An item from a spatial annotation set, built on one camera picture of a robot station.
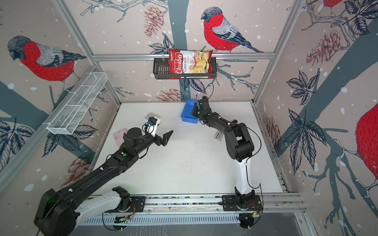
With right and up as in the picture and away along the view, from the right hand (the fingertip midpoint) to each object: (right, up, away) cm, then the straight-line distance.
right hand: (192, 109), depth 101 cm
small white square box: (-31, -4, +12) cm, 34 cm away
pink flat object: (-52, -19, -1) cm, 55 cm away
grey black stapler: (+18, -18, -3) cm, 26 cm away
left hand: (-13, -9, -26) cm, 30 cm away
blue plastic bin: (-4, -4, +10) cm, 12 cm away
